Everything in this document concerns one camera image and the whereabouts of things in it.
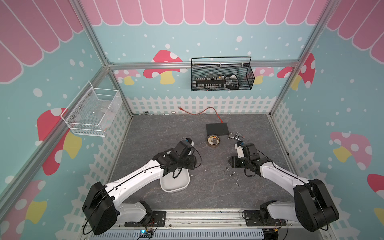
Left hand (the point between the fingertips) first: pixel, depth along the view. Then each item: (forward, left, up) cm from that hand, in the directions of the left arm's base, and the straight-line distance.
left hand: (194, 163), depth 79 cm
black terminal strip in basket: (+42, -9, +21) cm, 48 cm away
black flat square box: (+35, -16, -14) cm, 41 cm away
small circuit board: (-30, +24, -16) cm, 41 cm away
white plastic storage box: (-7, +14, -11) cm, 20 cm away
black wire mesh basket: (+50, -27, +21) cm, 60 cm away
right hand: (+7, -23, -9) cm, 25 cm away
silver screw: (0, -23, -13) cm, 26 cm away
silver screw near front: (-3, -26, -13) cm, 29 cm away
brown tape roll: (+24, -13, -12) cm, 29 cm away
